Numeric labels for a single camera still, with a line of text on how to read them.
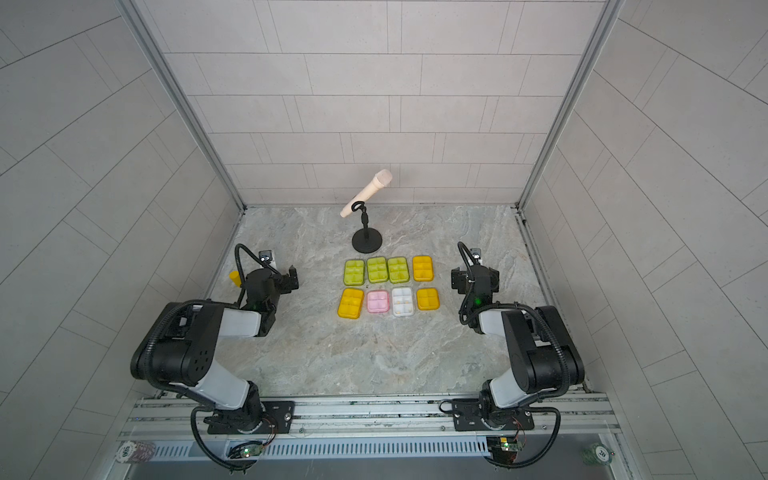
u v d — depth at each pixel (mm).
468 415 708
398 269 967
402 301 910
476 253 791
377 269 964
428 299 907
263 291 706
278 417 710
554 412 642
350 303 892
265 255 794
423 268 977
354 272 984
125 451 613
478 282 695
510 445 679
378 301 910
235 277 913
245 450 654
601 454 619
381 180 840
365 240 1049
